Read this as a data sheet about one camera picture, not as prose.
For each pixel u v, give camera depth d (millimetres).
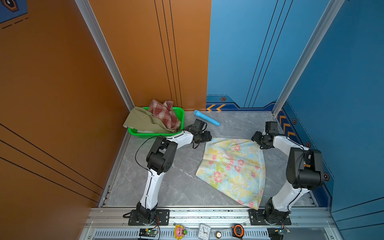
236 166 884
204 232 682
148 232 708
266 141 730
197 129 823
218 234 659
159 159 578
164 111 1023
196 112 1155
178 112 1129
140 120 1016
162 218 731
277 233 696
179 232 659
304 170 485
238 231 669
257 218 725
